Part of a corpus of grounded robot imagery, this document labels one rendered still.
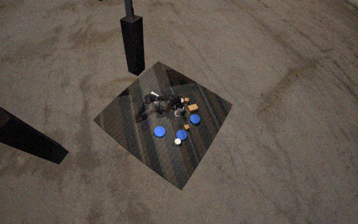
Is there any blue short cylinder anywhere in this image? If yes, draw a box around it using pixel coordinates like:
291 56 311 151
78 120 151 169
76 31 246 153
176 130 187 141
155 126 165 138
190 114 200 125

